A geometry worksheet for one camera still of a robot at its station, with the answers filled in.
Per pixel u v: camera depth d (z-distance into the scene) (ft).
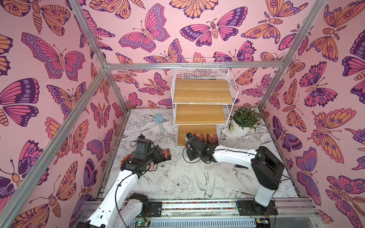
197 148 2.20
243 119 2.90
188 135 2.60
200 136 3.36
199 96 2.30
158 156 2.35
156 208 2.41
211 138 3.28
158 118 3.73
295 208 2.44
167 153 3.11
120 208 1.51
